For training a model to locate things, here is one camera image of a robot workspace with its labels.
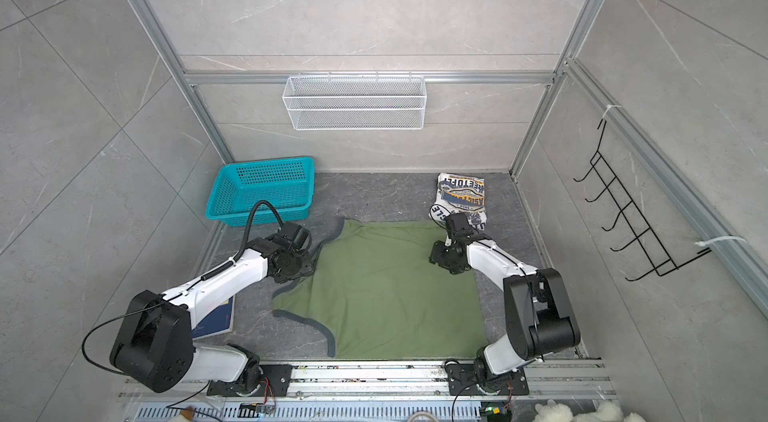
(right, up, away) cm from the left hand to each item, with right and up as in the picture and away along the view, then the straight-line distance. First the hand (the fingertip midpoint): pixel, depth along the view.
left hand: (304, 261), depth 88 cm
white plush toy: (+76, -30, -21) cm, 85 cm away
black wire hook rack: (+81, +6, -29) cm, 86 cm away
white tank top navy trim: (+52, +20, +22) cm, 60 cm away
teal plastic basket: (-14, +24, +26) cm, 39 cm away
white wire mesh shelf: (+13, +52, +13) cm, 55 cm away
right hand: (+41, +1, +5) cm, 41 cm away
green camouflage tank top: (+23, -11, 0) cm, 26 cm away
